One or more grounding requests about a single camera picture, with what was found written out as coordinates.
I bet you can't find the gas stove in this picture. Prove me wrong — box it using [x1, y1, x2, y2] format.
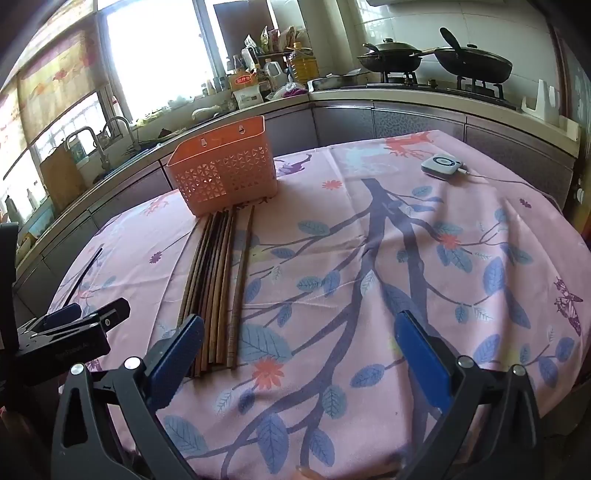
[365, 69, 518, 110]

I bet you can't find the small grey white device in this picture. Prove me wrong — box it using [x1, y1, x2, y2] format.
[421, 154, 468, 178]

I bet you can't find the thin black stick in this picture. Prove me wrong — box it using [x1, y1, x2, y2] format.
[68, 248, 104, 305]

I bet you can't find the curved metal faucet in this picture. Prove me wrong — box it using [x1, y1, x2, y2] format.
[102, 116, 136, 153]

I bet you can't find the metal tray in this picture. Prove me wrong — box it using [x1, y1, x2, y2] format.
[307, 69, 365, 91]

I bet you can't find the wooden cutting board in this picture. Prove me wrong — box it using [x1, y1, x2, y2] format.
[39, 145, 88, 213]

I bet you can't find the orange plastic basket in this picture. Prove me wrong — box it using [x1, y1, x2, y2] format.
[166, 115, 279, 217]

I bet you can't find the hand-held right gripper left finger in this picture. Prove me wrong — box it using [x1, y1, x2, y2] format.
[51, 314, 206, 480]

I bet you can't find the black wok with spatula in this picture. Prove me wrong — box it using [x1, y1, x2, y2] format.
[433, 28, 514, 84]

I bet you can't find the bundle of wooden chopsticks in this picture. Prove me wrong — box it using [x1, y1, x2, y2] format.
[177, 205, 256, 380]

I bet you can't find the pink plastic bag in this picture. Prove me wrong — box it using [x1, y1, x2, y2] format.
[268, 83, 309, 100]

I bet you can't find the white board rack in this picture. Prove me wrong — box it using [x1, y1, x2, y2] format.
[522, 78, 562, 125]

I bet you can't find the white device cable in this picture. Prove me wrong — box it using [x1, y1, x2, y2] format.
[463, 168, 557, 201]

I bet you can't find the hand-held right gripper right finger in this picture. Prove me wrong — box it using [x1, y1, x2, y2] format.
[394, 310, 543, 480]

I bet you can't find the angular metal faucet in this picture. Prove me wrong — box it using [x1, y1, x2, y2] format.
[65, 127, 112, 171]

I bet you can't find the row of snack packets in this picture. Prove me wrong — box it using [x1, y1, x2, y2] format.
[245, 25, 308, 54]

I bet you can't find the printed roller blind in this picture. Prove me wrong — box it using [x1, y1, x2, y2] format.
[16, 28, 109, 144]
[0, 78, 28, 178]

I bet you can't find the yellow cooking oil bottle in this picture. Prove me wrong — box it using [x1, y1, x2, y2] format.
[291, 42, 320, 84]

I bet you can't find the pink floral tablecloth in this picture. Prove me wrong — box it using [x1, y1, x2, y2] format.
[46, 129, 591, 480]

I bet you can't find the box with orange label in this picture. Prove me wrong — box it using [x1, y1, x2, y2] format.
[229, 71, 264, 109]

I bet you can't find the black wok with lid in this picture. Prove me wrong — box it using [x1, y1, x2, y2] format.
[358, 39, 437, 75]

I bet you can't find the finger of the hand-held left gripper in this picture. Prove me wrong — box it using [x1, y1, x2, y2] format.
[28, 298, 131, 337]
[18, 302, 85, 334]

